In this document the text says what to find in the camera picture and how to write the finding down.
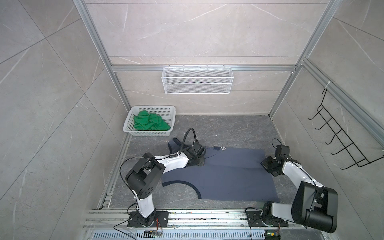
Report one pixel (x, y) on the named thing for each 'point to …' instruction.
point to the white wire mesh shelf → (197, 80)
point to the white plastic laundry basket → (167, 112)
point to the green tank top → (143, 121)
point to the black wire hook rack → (347, 151)
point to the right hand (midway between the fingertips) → (264, 163)
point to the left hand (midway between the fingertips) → (201, 157)
